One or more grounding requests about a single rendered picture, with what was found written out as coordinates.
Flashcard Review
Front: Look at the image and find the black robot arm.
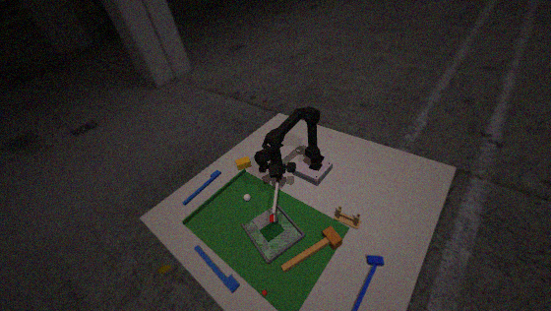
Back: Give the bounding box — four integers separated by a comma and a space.
254, 106, 324, 178

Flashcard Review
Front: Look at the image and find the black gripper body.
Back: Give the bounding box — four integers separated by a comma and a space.
259, 156, 296, 173

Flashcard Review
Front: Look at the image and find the green flat mat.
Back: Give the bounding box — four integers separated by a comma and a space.
185, 171, 349, 311

